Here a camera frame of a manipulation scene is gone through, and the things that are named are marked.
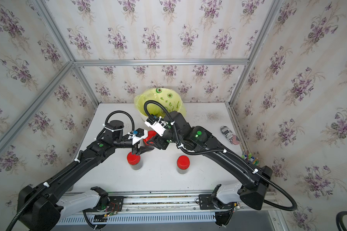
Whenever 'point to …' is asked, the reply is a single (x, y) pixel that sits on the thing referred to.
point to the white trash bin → (144, 119)
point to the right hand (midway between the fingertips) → (155, 135)
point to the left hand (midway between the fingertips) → (152, 141)
